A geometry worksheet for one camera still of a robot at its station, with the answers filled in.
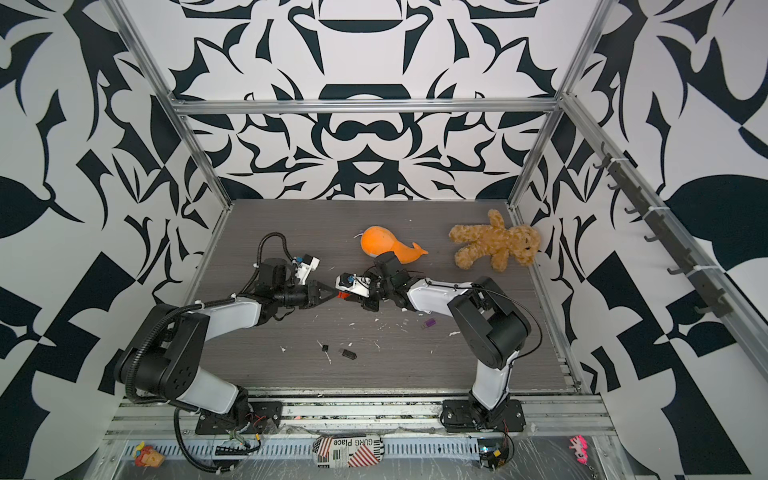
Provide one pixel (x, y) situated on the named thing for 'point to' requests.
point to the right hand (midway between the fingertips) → (346, 287)
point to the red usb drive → (343, 295)
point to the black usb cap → (325, 348)
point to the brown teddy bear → (500, 243)
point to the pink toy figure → (580, 445)
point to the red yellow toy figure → (146, 456)
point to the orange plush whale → (377, 240)
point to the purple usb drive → (431, 322)
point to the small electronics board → (493, 452)
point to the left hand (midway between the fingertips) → (336, 289)
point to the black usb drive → (349, 354)
